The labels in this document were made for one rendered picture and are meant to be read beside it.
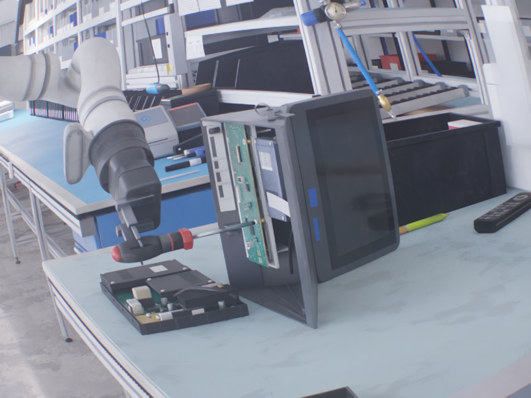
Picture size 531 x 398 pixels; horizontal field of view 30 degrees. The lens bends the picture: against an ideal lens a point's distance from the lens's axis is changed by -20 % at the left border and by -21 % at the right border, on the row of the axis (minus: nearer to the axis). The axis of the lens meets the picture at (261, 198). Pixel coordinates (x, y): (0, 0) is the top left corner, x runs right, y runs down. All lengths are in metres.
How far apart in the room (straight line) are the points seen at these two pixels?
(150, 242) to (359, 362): 0.32
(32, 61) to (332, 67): 1.58
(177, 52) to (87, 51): 2.47
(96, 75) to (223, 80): 2.32
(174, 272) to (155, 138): 1.93
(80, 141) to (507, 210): 0.58
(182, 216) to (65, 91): 1.44
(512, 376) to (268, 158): 0.80
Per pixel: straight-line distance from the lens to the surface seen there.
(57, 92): 1.48
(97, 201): 2.84
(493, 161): 1.69
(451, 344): 1.04
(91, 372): 4.54
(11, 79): 1.42
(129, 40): 5.02
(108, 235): 2.86
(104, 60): 1.47
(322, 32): 2.91
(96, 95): 1.42
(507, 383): 0.50
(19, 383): 4.47
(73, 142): 1.37
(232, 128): 1.33
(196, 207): 2.91
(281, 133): 1.16
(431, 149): 1.63
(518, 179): 1.71
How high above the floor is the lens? 1.34
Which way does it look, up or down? 10 degrees down
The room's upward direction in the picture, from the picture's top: 10 degrees counter-clockwise
